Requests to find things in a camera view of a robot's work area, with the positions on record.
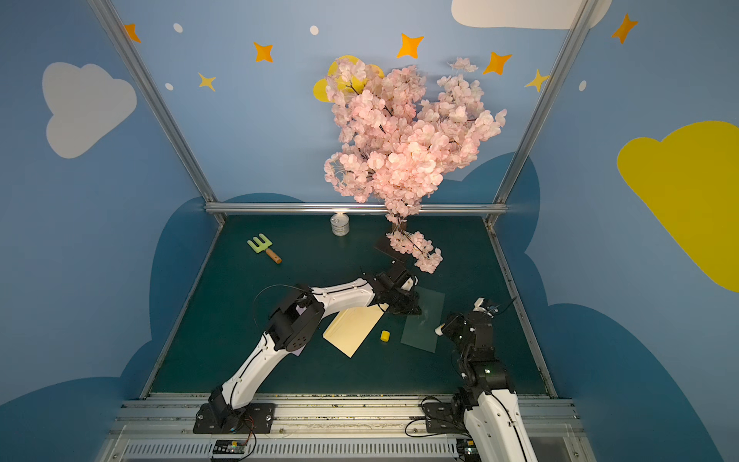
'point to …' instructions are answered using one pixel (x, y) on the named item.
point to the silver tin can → (340, 223)
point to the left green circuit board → (230, 447)
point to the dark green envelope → (419, 330)
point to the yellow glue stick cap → (385, 336)
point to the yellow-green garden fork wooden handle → (262, 246)
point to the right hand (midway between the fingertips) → (456, 312)
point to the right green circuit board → (467, 449)
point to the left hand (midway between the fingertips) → (424, 310)
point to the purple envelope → (300, 311)
